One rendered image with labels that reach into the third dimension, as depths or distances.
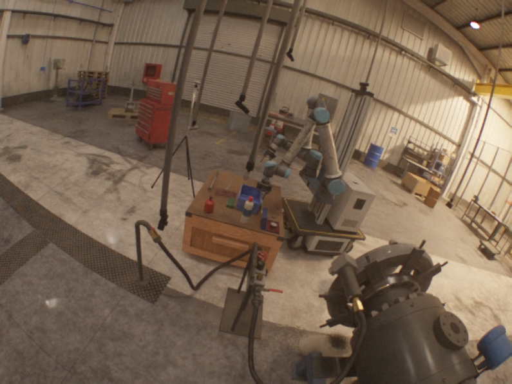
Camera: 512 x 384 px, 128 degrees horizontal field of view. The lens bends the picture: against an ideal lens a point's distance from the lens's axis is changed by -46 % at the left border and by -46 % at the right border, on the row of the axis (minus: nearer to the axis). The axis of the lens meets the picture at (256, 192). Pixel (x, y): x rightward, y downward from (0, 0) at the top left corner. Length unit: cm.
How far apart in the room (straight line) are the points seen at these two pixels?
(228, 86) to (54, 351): 939
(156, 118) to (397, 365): 422
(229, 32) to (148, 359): 992
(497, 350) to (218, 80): 997
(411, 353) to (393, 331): 15
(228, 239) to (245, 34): 876
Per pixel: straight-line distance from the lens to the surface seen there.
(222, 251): 198
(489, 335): 130
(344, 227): 256
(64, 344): 172
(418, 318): 118
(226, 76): 968
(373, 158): 922
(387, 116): 1005
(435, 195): 813
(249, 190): 217
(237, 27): 999
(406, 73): 1051
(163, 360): 156
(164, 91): 411
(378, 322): 120
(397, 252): 133
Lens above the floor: 147
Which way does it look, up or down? 25 degrees down
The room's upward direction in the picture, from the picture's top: 17 degrees clockwise
